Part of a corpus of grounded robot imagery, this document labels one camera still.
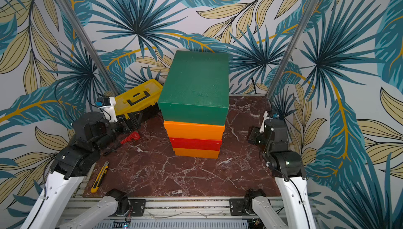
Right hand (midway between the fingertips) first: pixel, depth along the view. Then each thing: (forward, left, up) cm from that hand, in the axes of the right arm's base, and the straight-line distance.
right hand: (254, 129), depth 67 cm
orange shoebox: (+2, +26, -27) cm, 38 cm away
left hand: (+3, +50, +6) cm, 50 cm away
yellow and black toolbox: (+30, +59, -11) cm, 67 cm away
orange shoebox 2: (-1, +31, +2) cm, 31 cm away
